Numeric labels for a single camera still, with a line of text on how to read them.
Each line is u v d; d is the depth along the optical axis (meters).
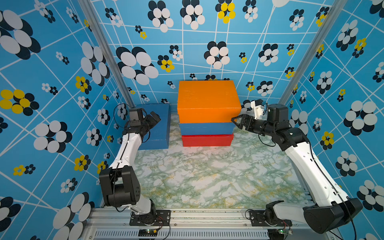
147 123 0.75
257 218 0.73
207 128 0.88
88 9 0.69
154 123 0.78
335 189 0.39
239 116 0.63
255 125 0.62
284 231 0.69
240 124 0.62
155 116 0.81
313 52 0.84
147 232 0.72
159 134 0.94
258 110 0.63
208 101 0.78
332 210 0.37
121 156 0.48
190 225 0.73
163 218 0.73
